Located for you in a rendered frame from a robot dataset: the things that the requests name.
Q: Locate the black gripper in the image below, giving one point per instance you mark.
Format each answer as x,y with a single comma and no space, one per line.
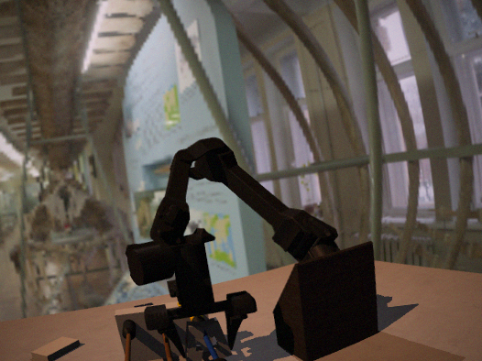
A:
197,298

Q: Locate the tan flat rectangular block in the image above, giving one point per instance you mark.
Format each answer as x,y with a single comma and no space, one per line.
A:
55,349

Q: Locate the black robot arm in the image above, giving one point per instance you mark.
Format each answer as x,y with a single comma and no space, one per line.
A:
295,230

